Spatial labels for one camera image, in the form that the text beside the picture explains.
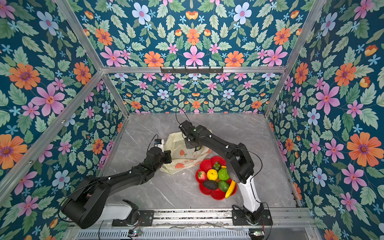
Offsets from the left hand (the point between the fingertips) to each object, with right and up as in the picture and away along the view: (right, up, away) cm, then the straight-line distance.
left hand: (173, 147), depth 88 cm
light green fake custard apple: (+29, -14, -6) cm, 33 cm away
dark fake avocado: (+22, -19, -8) cm, 30 cm away
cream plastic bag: (+5, -7, +5) cm, 10 cm away
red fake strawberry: (+17, -15, -6) cm, 23 cm away
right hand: (+11, +3, +4) cm, 13 cm away
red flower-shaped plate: (+20, -11, +2) cm, 23 cm away
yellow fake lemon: (+23, -14, -5) cm, 28 cm away
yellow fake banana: (+32, -20, -11) cm, 40 cm away
